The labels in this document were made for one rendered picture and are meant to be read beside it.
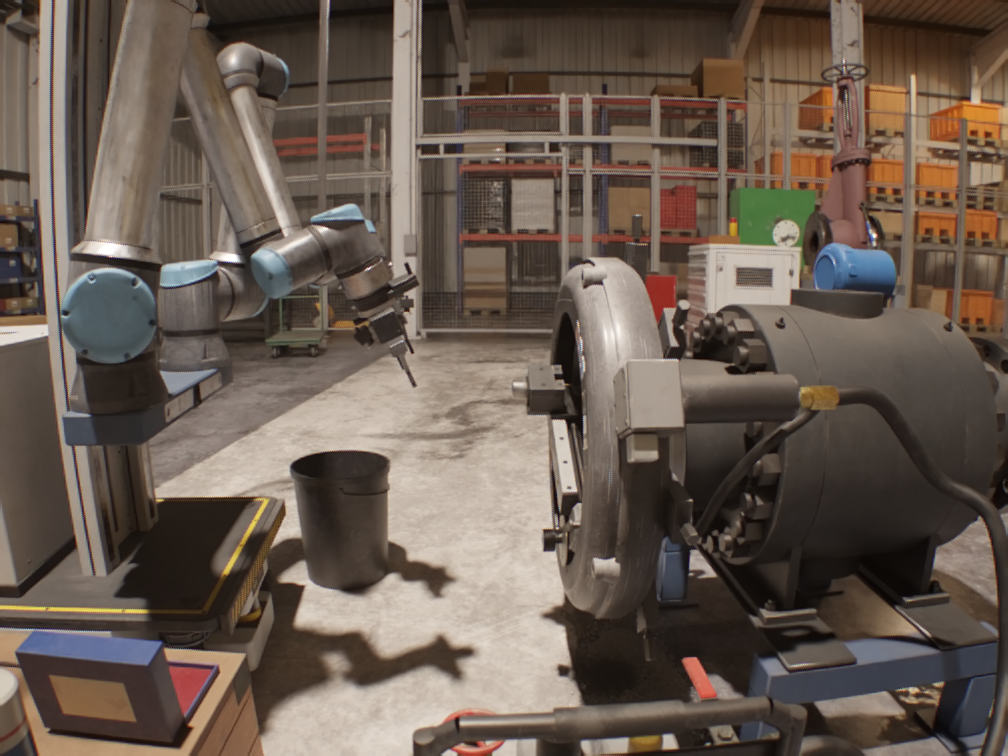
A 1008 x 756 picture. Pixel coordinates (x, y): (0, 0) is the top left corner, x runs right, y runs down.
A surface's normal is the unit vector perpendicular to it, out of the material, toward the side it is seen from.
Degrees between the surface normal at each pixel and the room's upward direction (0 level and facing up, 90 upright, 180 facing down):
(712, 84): 90
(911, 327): 27
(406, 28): 90
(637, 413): 68
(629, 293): 35
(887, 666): 90
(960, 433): 78
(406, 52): 90
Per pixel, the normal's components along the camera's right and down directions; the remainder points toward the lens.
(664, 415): 0.04, -0.22
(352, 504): 0.39, 0.21
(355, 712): 0.00, -0.99
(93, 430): 0.14, 0.17
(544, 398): 0.04, 0.57
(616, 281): 0.00, -0.79
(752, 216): -0.07, 0.17
